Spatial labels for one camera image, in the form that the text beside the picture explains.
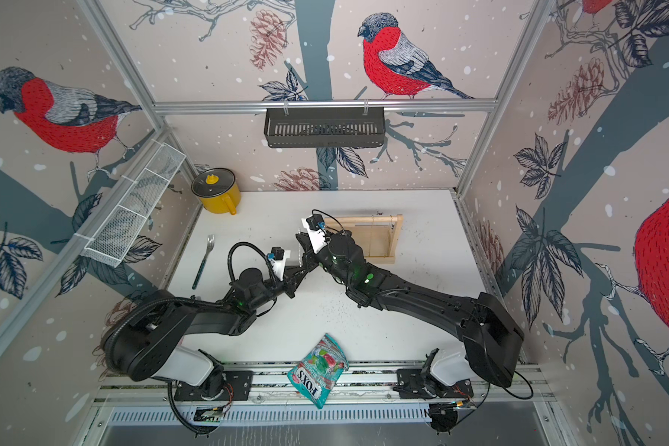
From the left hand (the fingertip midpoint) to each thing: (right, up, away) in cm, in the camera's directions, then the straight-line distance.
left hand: (312, 265), depth 83 cm
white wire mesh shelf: (-58, +9, -3) cm, 59 cm away
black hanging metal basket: (+3, +49, +23) cm, 54 cm away
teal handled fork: (-42, +4, +21) cm, 47 cm away
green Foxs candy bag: (+3, -27, -10) cm, 29 cm away
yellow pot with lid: (-40, +25, +24) cm, 53 cm away
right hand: (-2, +11, -10) cm, 15 cm away
